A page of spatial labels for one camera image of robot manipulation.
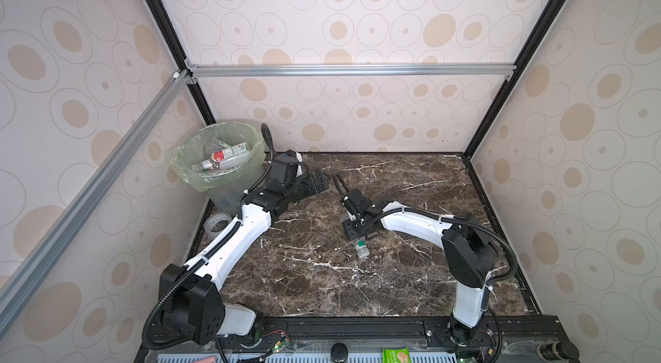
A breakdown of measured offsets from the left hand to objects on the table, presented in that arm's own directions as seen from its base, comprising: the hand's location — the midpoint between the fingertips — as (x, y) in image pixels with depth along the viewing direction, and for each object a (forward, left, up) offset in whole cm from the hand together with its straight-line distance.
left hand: (327, 176), depth 78 cm
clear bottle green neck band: (-14, -11, -21) cm, 28 cm away
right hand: (-7, -8, -22) cm, 25 cm away
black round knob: (-44, -4, -14) cm, 46 cm away
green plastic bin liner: (+17, +45, -1) cm, 48 cm away
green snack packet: (-44, -19, -22) cm, 53 cm away
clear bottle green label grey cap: (+10, +36, -3) cm, 37 cm away
